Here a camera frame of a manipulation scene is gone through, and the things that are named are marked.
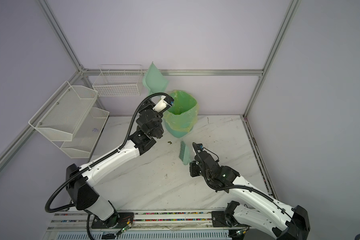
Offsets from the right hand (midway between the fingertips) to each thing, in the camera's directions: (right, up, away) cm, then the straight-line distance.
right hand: (189, 163), depth 75 cm
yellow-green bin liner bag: (-3, +26, +11) cm, 29 cm away
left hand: (-21, +31, -9) cm, 39 cm away
